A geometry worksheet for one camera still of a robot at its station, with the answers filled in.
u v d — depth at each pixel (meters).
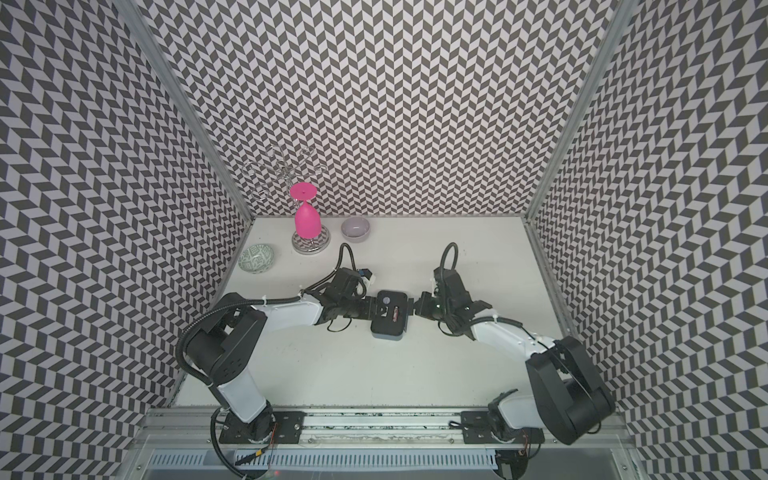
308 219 0.89
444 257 0.68
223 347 0.47
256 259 1.04
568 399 0.42
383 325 0.87
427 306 0.77
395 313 0.89
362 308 0.82
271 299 0.54
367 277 0.86
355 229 1.08
